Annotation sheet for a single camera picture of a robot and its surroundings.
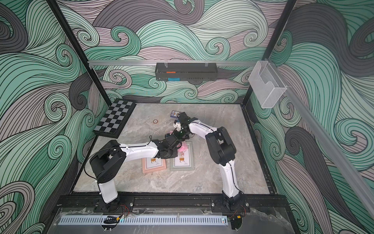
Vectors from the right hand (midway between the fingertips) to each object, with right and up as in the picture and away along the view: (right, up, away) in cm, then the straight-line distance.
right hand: (177, 140), depth 96 cm
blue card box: (-3, +18, +15) cm, 23 cm away
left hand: (0, -7, -6) cm, 9 cm away
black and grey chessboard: (-48, +14, +10) cm, 51 cm away
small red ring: (-18, +12, +13) cm, 25 cm away
